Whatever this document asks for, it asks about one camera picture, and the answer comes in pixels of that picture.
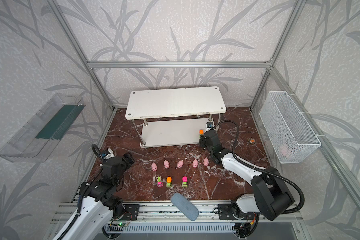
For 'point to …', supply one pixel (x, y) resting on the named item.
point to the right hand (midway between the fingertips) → (204, 130)
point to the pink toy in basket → (285, 151)
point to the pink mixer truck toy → (184, 181)
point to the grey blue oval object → (185, 208)
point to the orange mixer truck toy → (169, 182)
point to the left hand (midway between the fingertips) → (129, 151)
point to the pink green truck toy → (160, 183)
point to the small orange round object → (251, 140)
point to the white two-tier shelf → (176, 116)
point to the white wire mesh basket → (292, 136)
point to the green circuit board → (121, 224)
